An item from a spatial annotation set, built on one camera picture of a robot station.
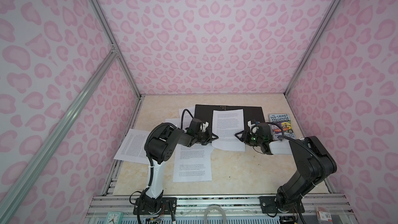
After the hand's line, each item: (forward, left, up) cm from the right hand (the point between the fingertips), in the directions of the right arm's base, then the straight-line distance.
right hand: (238, 134), depth 93 cm
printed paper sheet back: (+3, +30, +13) cm, 33 cm away
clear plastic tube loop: (-37, +16, 0) cm, 40 cm away
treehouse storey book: (+13, -32, -2) cm, 34 cm away
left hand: (0, +11, -1) cm, 11 cm away
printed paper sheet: (+10, +7, -4) cm, 13 cm away
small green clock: (-42, +60, -1) cm, 73 cm away
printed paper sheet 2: (-17, +27, -3) cm, 32 cm away
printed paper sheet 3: (0, +36, +13) cm, 38 cm away
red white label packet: (-40, -33, -1) cm, 52 cm away
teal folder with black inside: (+21, -12, -5) cm, 24 cm away
